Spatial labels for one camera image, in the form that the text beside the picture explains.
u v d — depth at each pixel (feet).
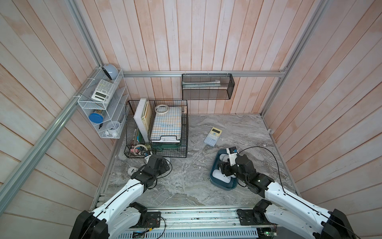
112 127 2.95
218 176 2.81
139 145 3.10
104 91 2.54
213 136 3.51
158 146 2.88
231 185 2.75
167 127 2.82
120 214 1.86
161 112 3.09
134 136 3.41
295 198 1.60
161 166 2.25
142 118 2.75
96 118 2.50
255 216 2.17
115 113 2.75
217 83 2.90
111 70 2.69
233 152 2.30
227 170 2.35
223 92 3.52
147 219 2.40
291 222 1.75
